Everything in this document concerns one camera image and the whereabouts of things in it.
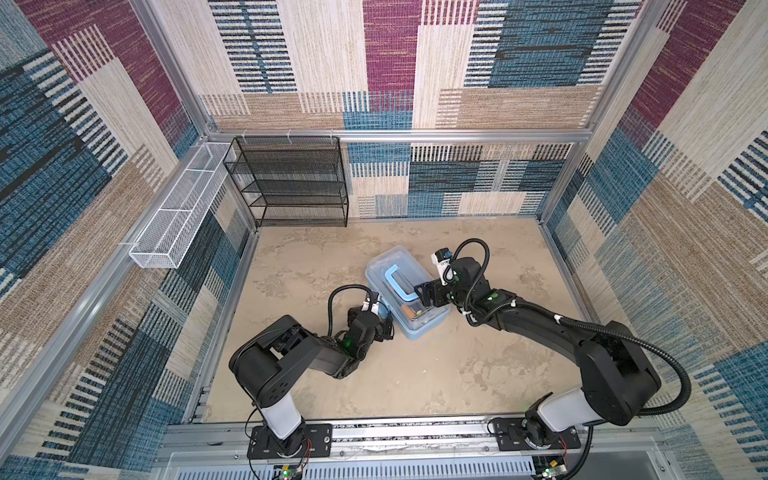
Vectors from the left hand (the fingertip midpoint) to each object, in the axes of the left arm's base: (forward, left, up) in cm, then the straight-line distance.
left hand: (378, 307), depth 93 cm
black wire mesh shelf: (+44, +31, +14) cm, 55 cm away
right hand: (+2, -15, +8) cm, 17 cm away
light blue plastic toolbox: (+7, -4, +8) cm, 11 cm away
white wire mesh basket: (+1, +49, +30) cm, 58 cm away
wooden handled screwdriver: (-6, -9, +6) cm, 13 cm away
